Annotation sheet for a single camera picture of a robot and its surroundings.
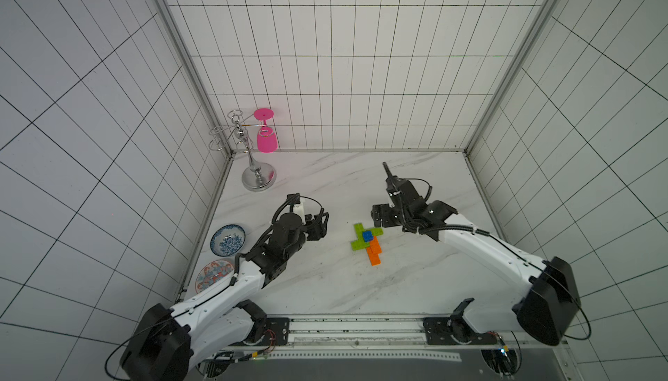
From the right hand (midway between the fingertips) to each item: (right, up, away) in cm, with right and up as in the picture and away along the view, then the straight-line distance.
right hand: (382, 206), depth 84 cm
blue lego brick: (-4, -11, +6) cm, 13 cm away
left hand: (-21, -4, -2) cm, 22 cm away
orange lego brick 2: (-1, -14, +6) cm, 15 cm away
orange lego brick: (-2, -16, +4) cm, 16 cm away
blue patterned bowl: (-54, -13, +6) cm, 56 cm away
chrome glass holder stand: (-49, +9, +26) cm, 56 cm away
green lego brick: (-7, -14, +6) cm, 17 cm away
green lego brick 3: (-1, -10, +8) cm, 13 cm away
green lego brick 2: (-7, -9, +9) cm, 15 cm away
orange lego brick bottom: (-2, -19, +3) cm, 19 cm away
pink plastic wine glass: (-44, +24, +19) cm, 54 cm away
